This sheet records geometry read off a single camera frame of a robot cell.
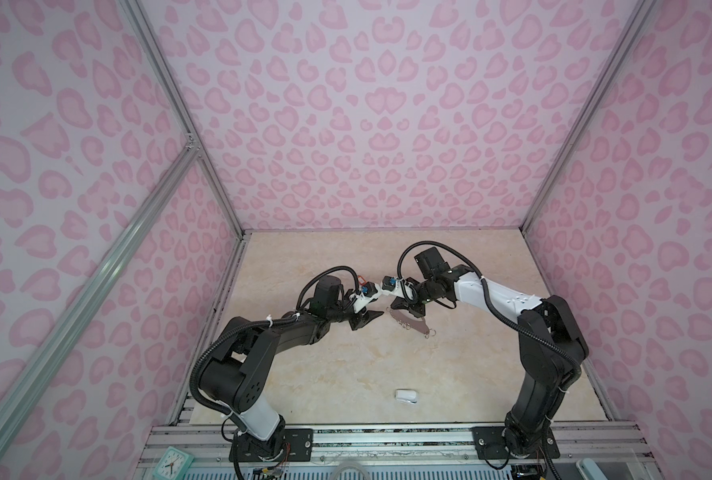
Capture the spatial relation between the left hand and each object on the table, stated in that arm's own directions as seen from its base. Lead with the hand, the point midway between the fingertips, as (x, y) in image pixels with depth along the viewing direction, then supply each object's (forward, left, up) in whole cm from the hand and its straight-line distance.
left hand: (379, 300), depth 88 cm
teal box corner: (-41, -46, -8) cm, 62 cm away
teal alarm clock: (-38, +49, -8) cm, 63 cm away
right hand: (+1, -5, 0) cm, 5 cm away
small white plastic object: (-24, -7, -9) cm, 26 cm away
